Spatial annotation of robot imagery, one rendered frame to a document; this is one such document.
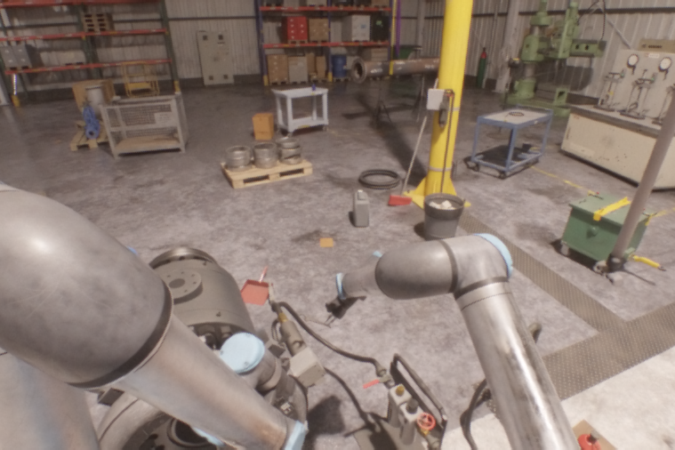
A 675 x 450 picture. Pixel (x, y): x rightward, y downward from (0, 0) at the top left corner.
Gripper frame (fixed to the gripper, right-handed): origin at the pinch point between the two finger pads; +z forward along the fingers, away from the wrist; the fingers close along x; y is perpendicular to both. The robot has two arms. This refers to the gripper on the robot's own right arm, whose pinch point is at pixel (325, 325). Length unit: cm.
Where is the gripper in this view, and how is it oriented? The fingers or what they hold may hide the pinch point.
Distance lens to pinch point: 151.8
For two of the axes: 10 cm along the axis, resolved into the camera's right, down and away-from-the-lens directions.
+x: 5.7, 5.5, -6.1
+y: -4.6, -4.0, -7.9
